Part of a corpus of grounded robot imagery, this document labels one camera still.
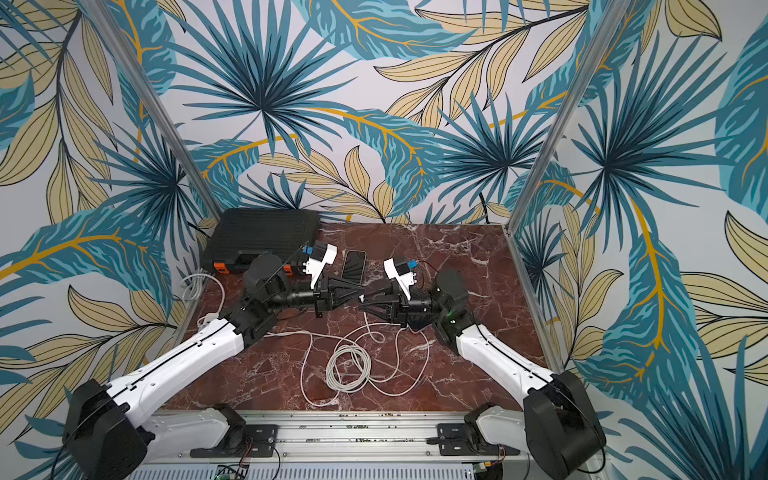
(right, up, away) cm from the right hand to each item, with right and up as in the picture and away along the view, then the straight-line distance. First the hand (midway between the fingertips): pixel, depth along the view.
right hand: (345, 324), depth 62 cm
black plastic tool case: (-45, +23, +48) cm, 70 cm away
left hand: (+3, +6, +2) cm, 7 cm away
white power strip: (-46, -5, +29) cm, 55 cm away
